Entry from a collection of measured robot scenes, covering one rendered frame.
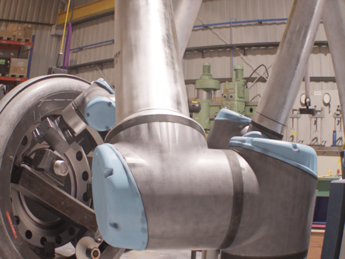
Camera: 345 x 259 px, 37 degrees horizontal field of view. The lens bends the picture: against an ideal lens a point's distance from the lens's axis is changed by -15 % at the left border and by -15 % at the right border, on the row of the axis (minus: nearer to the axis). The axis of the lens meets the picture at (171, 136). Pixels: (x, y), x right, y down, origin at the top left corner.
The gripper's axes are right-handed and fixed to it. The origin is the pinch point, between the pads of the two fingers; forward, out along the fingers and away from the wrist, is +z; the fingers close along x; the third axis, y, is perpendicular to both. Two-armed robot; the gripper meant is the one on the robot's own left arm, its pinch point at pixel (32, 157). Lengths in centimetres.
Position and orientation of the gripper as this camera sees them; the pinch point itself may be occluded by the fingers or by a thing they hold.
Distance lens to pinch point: 177.2
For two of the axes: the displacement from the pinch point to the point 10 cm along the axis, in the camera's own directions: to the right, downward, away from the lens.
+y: -4.8, -6.4, 6.0
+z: -7.8, 6.2, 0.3
